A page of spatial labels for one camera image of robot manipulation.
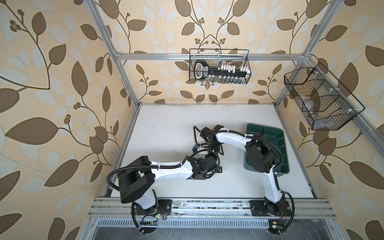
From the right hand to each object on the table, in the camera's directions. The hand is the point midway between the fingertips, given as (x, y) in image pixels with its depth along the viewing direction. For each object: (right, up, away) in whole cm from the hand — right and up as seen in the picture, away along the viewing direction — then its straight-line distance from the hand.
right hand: (209, 165), depth 88 cm
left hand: (-4, +1, -3) cm, 5 cm away
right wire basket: (+56, +35, -15) cm, 68 cm away
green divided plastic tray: (+45, +17, +11) cm, 49 cm away
